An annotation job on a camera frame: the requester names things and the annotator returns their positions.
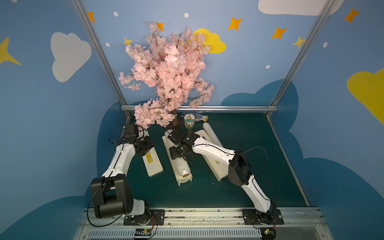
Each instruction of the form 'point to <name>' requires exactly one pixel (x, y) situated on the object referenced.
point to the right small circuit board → (268, 233)
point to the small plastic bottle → (198, 116)
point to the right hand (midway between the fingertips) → (176, 153)
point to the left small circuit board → (143, 232)
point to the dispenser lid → (152, 163)
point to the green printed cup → (189, 119)
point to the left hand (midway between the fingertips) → (153, 143)
